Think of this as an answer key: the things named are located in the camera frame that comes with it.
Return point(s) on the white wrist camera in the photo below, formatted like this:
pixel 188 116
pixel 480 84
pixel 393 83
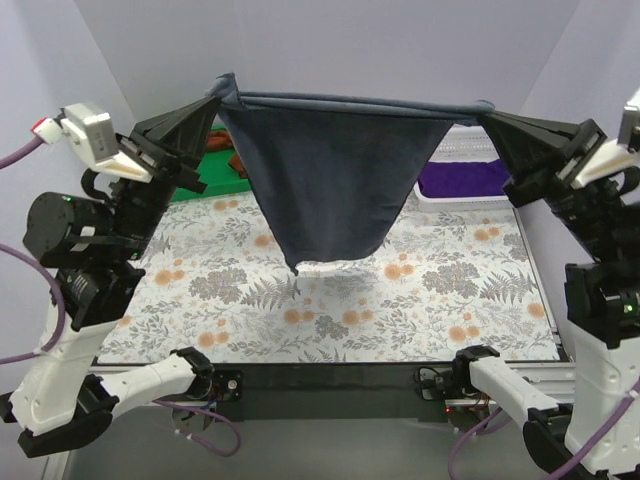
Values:
pixel 90 133
pixel 614 156

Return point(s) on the orange brown towel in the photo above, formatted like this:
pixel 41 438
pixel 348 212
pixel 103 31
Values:
pixel 220 140

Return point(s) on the green plastic tray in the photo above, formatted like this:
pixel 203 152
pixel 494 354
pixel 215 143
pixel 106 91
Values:
pixel 220 178

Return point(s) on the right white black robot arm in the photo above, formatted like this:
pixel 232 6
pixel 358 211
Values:
pixel 596 436

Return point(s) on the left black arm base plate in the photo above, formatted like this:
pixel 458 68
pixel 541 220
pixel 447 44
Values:
pixel 224 386

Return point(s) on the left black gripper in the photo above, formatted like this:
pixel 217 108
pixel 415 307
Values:
pixel 163 157

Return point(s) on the floral table mat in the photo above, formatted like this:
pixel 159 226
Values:
pixel 216 280

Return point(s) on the grey blue towel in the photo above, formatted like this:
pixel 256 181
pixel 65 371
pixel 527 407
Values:
pixel 331 173

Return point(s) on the white plastic basket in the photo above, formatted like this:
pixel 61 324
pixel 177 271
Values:
pixel 463 144

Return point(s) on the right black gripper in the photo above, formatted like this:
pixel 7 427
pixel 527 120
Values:
pixel 553 163

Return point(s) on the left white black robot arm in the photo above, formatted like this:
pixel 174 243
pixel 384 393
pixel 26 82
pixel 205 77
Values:
pixel 88 247

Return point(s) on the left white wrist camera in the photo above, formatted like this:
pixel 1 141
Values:
pixel 90 133

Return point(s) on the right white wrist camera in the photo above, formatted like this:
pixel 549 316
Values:
pixel 614 156

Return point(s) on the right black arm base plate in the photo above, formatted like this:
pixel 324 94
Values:
pixel 443 384

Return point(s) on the purple towel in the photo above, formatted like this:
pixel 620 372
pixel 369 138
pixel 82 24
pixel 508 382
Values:
pixel 440 180

